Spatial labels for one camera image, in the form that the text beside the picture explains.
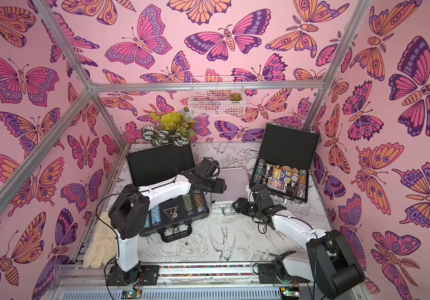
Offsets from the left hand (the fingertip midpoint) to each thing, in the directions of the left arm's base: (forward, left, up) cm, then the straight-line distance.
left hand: (225, 187), depth 91 cm
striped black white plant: (+18, +32, +16) cm, 40 cm away
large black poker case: (+11, +39, +3) cm, 41 cm away
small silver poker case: (+8, -6, -5) cm, 11 cm away
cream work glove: (-27, +53, -7) cm, 60 cm away
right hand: (-8, -6, -2) cm, 10 cm away
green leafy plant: (+31, +24, +15) cm, 42 cm away
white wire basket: (+44, +3, +18) cm, 48 cm away
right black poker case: (+21, -35, -6) cm, 41 cm away
